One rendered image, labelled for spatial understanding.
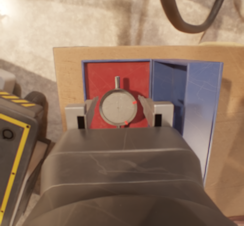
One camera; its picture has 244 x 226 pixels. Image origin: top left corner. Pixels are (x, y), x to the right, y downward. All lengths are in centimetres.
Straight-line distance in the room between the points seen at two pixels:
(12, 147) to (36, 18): 51
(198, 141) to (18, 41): 78
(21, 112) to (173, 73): 40
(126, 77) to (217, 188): 31
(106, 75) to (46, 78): 56
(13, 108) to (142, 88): 36
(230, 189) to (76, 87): 38
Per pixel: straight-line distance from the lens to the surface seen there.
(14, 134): 56
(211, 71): 19
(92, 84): 28
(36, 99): 71
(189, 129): 20
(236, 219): 54
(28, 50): 84
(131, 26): 76
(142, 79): 28
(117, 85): 26
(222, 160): 41
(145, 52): 29
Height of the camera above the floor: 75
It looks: 73 degrees down
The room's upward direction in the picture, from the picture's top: 173 degrees clockwise
